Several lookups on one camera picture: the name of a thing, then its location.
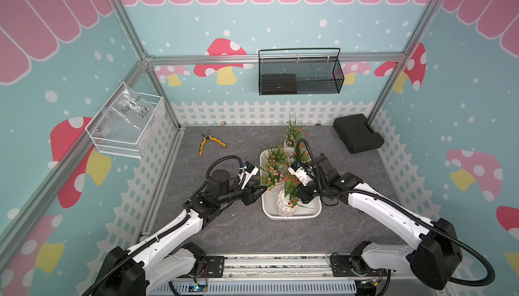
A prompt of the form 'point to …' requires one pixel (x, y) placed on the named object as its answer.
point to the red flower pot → (287, 203)
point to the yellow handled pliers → (205, 140)
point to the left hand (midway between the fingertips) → (262, 188)
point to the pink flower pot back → (294, 132)
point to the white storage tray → (309, 211)
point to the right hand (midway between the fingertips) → (293, 191)
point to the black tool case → (356, 134)
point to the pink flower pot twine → (274, 178)
